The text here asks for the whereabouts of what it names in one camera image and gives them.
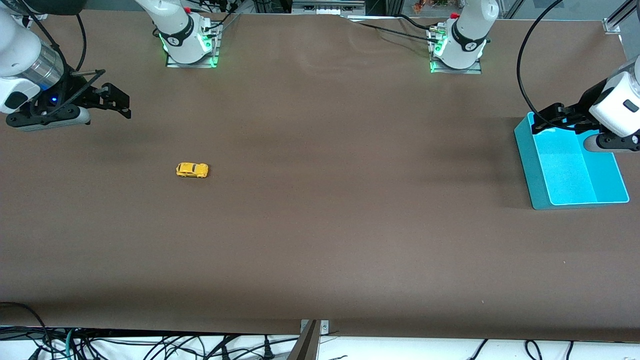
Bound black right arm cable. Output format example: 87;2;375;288
20;0;87;73

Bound metal table edge bracket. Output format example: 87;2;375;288
300;319;330;335

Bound grey metal device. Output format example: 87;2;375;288
291;0;367;16

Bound aluminium frame profile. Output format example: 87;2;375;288
607;0;640;32

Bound brown table cover sheet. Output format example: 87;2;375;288
0;9;640;344

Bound long black table cable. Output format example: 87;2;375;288
350;20;443;46

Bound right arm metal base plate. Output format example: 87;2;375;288
165;22;221;69

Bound turquoise plastic bin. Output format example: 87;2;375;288
514;111;631;211

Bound yellow toy beetle car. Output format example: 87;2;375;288
175;162;210;179

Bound black cable tangle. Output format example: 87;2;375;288
75;334;301;360

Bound thick black cable loop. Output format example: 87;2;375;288
0;301;53;360

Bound orange and green object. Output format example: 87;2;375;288
412;0;451;14

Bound dark grey pole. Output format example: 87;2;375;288
286;320;321;360

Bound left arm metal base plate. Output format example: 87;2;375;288
429;26;484;75

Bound short black table cable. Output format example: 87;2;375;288
397;14;441;30

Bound black base connector cables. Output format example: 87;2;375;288
200;0;242;39

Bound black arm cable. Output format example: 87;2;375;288
20;0;87;73
516;0;566;118

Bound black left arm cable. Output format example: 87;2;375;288
516;0;566;118

